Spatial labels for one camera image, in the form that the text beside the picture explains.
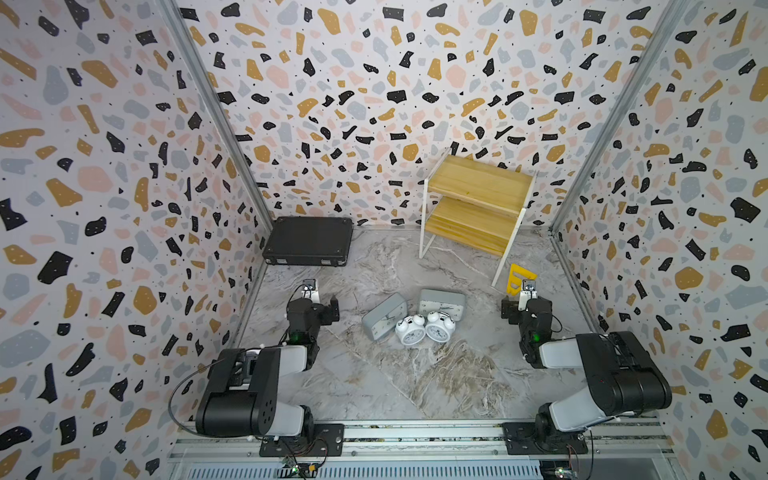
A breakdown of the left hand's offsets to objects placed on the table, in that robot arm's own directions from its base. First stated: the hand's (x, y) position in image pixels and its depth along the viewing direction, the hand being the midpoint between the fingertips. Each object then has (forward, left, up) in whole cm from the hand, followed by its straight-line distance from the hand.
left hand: (320, 296), depth 92 cm
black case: (+28, +10, -5) cm, 31 cm away
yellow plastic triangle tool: (+11, -66, -8) cm, 67 cm away
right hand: (0, -65, -1) cm, 65 cm away
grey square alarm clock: (-9, -19, +1) cm, 21 cm away
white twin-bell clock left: (-11, -28, 0) cm, 30 cm away
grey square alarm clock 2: (-2, -35, 0) cm, 35 cm away
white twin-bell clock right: (-11, -36, 0) cm, 37 cm away
